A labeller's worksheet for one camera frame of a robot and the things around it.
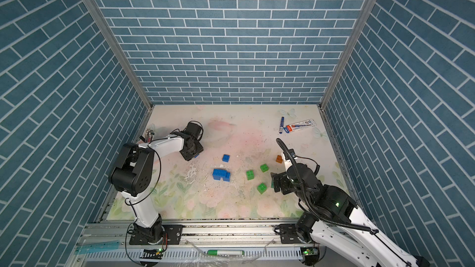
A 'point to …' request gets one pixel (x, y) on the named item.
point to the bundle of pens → (149, 135)
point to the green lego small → (264, 167)
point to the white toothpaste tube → (299, 125)
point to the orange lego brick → (279, 159)
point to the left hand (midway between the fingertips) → (202, 151)
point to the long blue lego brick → (218, 173)
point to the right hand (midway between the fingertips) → (283, 172)
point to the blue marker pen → (281, 125)
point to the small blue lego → (226, 158)
